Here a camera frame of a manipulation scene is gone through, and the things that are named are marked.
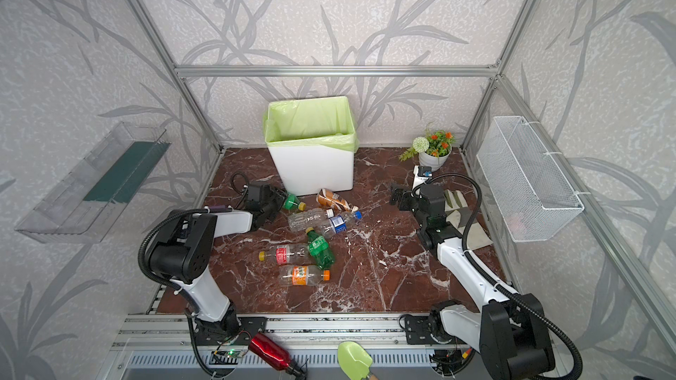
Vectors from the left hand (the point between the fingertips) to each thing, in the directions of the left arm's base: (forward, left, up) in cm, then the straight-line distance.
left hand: (288, 186), depth 100 cm
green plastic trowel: (-53, -26, -4) cm, 59 cm away
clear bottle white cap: (-14, -6, -1) cm, 15 cm away
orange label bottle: (-33, -10, +1) cm, 34 cm away
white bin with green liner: (0, -12, +24) cm, 27 cm away
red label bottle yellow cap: (-26, -4, -2) cm, 26 cm away
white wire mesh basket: (-24, -67, +31) cm, 78 cm away
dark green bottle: (-23, -14, -2) cm, 27 cm away
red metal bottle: (-52, -4, 0) cm, 52 cm away
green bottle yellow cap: (-6, -2, -2) cm, 7 cm away
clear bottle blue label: (-15, -21, -1) cm, 25 cm away
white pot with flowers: (+13, -56, +8) cm, 58 cm away
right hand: (-6, -42, +15) cm, 45 cm away
